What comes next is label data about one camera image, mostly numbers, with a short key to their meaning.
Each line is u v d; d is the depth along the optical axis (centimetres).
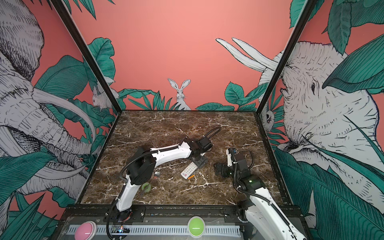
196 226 70
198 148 67
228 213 74
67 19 73
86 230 68
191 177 86
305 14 71
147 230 70
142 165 52
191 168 88
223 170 70
